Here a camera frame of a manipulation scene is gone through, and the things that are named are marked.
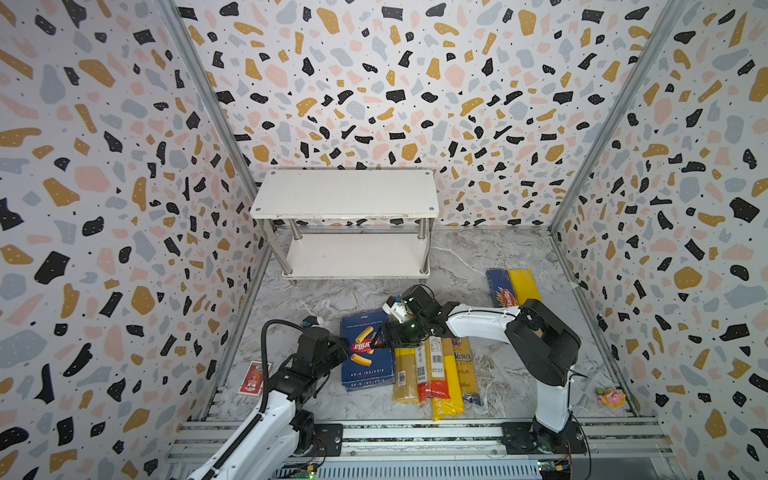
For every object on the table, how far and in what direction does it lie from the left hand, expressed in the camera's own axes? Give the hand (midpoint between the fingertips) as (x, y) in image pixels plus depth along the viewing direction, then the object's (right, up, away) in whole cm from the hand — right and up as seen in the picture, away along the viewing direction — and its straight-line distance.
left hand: (351, 339), depth 83 cm
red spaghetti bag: (+22, -8, -3) cm, 23 cm away
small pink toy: (+68, -13, -6) cm, 70 cm away
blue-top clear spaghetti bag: (+33, -10, 0) cm, 34 cm away
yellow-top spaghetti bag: (+15, -12, -2) cm, 19 cm away
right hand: (+7, -1, 0) cm, 7 cm away
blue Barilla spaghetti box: (+48, +12, +17) cm, 52 cm away
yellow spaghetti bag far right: (+57, +13, +21) cm, 62 cm away
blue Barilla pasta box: (+5, -6, -4) cm, 9 cm away
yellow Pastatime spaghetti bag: (+25, -16, -7) cm, 31 cm away
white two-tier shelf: (-6, +36, +42) cm, 55 cm away
